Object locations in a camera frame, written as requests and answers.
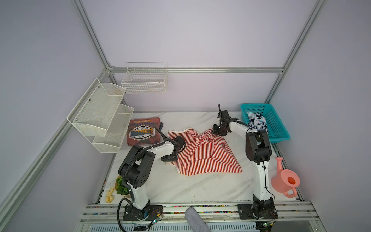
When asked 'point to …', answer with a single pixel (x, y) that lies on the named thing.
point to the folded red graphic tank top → (141, 131)
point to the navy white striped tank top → (257, 122)
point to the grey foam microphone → (194, 221)
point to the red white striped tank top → (206, 153)
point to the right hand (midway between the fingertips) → (213, 131)
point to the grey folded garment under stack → (161, 124)
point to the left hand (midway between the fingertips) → (166, 159)
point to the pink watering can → (285, 180)
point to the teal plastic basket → (278, 132)
